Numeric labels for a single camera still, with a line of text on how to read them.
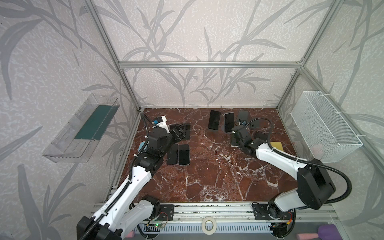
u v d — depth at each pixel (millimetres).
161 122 651
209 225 706
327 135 622
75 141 648
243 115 1069
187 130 1087
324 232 686
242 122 779
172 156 934
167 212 735
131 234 667
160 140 533
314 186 428
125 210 433
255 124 1062
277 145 971
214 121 1019
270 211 659
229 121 989
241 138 667
